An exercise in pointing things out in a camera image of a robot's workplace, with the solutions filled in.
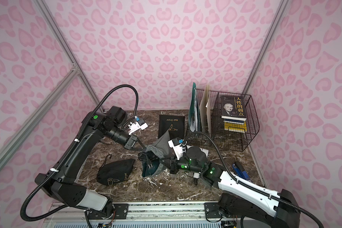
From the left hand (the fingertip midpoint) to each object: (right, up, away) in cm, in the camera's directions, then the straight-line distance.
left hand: (144, 149), depth 65 cm
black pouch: (+14, +10, +45) cm, 48 cm away
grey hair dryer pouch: (+7, -1, +6) cm, 9 cm away
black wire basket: (+53, -1, +36) cm, 64 cm away
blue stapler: (+52, -16, +20) cm, 58 cm away
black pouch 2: (-20, -16, +15) cm, 30 cm away
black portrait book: (+51, +21, +26) cm, 61 cm away
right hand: (+7, -6, +1) cm, 10 cm away
